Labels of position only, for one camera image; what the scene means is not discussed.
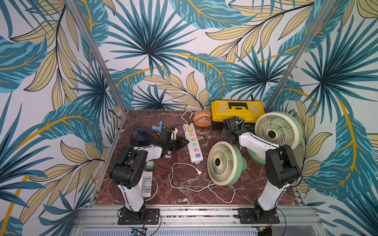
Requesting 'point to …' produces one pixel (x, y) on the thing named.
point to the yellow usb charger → (190, 128)
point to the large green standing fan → (281, 128)
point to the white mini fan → (146, 184)
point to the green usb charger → (149, 165)
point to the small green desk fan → (225, 163)
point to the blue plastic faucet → (159, 128)
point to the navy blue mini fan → (141, 136)
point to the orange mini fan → (203, 121)
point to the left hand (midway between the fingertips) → (188, 143)
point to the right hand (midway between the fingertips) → (227, 132)
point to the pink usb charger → (167, 156)
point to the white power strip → (194, 148)
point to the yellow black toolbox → (246, 111)
